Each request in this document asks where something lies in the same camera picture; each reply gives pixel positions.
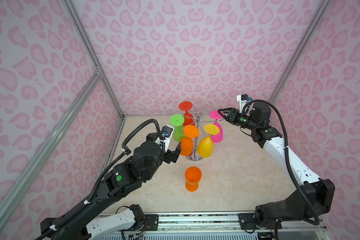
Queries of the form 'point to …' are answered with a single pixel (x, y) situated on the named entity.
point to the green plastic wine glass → (177, 120)
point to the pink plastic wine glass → (216, 115)
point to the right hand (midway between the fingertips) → (221, 111)
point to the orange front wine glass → (187, 143)
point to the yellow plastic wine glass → (205, 145)
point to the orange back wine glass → (193, 175)
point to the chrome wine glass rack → (198, 119)
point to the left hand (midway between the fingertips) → (170, 135)
